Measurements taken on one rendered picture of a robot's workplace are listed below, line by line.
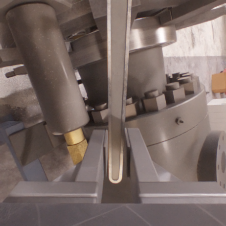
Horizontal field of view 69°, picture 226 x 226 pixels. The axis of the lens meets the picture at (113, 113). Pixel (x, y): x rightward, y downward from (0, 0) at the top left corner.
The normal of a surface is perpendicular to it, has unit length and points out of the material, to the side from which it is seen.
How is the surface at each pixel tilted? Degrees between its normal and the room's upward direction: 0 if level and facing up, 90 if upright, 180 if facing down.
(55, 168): 0
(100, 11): 50
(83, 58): 77
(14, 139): 0
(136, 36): 36
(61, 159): 0
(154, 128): 42
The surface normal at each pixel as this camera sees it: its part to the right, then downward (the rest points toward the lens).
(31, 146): 0.73, -0.03
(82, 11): 0.02, 0.75
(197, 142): 0.52, 0.07
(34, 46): 0.07, 0.23
